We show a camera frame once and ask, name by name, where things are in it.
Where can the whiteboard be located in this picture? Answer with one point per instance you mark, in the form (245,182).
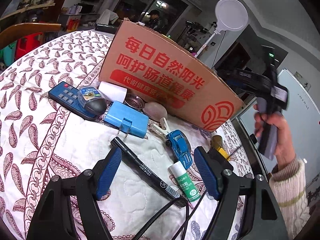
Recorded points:
(302,115)

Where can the black mouse in blister pack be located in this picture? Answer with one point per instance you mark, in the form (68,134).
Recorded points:
(92,100)

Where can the brown cardboard box red print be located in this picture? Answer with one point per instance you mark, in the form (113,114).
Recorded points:
(157,69)

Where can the white knit sleeve forearm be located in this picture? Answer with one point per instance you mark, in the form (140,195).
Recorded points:
(288,186)

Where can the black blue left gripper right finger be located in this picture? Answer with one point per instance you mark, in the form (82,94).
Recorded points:
(261,218)

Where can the blue plug adapter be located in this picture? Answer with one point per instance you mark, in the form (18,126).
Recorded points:
(128,120)

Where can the blue remote control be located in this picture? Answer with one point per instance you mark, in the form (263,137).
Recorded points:
(67,96)

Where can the white paper roll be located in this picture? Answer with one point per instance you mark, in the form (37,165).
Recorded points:
(112,92)

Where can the patterned quilt bedspread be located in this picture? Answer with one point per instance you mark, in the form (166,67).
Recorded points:
(40,139)

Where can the yellow black tool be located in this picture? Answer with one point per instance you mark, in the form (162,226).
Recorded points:
(217,143)

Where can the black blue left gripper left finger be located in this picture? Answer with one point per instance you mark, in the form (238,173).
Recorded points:
(53,217)

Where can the green white glue stick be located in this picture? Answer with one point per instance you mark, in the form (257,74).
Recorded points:
(185,183)

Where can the person's right hand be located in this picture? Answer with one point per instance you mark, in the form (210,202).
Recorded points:
(284,151)

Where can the grey brown stone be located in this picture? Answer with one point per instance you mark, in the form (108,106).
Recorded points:
(155,111)

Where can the blue toy car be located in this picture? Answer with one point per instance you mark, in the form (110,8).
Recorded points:
(180,146)

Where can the black permanent marker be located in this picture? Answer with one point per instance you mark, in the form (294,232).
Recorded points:
(159,186)

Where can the white plastic clip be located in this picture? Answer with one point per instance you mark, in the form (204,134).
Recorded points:
(163,130)

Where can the round metal strainer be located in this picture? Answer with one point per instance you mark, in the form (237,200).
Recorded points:
(134,101)

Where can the person in black jacket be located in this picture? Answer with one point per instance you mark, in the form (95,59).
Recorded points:
(155,22)

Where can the white round lamp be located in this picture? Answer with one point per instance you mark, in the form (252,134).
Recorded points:
(231,15)

